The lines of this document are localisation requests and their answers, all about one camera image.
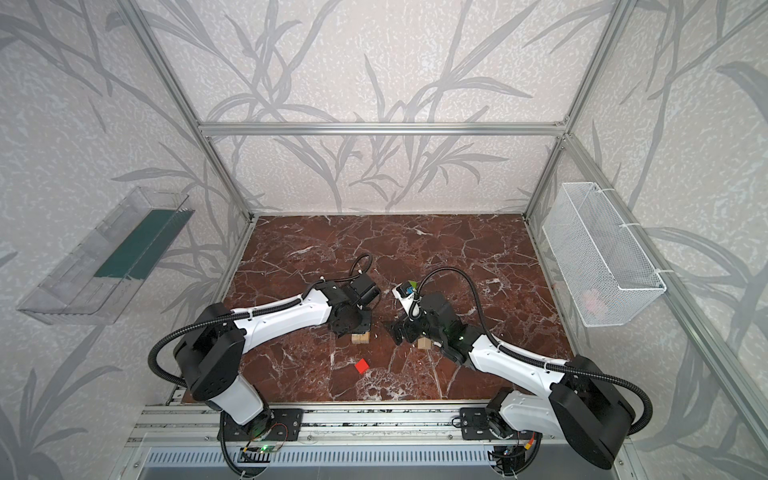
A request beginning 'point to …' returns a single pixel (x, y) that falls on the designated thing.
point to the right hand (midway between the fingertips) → (396, 302)
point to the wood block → (360, 338)
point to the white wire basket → (611, 276)
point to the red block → (362, 366)
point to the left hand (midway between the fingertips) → (369, 320)
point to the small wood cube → (424, 343)
